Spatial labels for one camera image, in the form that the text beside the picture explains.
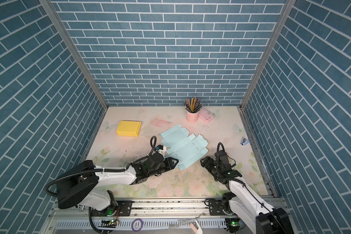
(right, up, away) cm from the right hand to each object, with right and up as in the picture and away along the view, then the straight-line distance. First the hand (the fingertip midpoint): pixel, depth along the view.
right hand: (202, 161), depth 87 cm
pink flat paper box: (+6, +29, +27) cm, 40 cm away
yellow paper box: (-50, +19, +16) cm, 56 cm away
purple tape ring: (-32, -26, -18) cm, 45 cm away
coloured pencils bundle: (-4, +36, +18) cm, 41 cm away
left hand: (-14, +1, -5) cm, 15 cm away
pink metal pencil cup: (-5, +27, +19) cm, 33 cm away
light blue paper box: (-10, +7, +10) cm, 16 cm away
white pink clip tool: (-6, -25, -19) cm, 32 cm away
